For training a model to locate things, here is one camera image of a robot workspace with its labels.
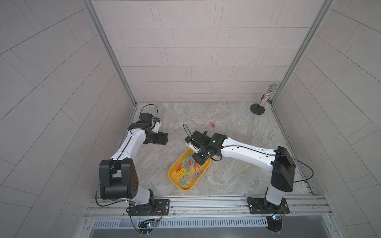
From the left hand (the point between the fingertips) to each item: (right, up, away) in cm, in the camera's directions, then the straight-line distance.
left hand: (162, 137), depth 88 cm
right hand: (+21, -10, -9) cm, 25 cm away
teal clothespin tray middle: (+16, -17, -5) cm, 24 cm away
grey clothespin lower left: (+14, -20, -8) cm, 26 cm away
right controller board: (+58, -37, -20) cm, 71 cm away
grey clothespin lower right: (+20, -19, -7) cm, 29 cm away
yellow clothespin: (+13, -18, -7) cm, 23 cm away
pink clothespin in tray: (+11, -17, -5) cm, 21 cm away
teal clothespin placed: (+14, -15, -3) cm, 21 cm away
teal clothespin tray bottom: (+14, -22, -10) cm, 29 cm away
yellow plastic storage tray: (+9, -21, -9) cm, 25 cm away
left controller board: (-1, -36, -22) cm, 43 cm away
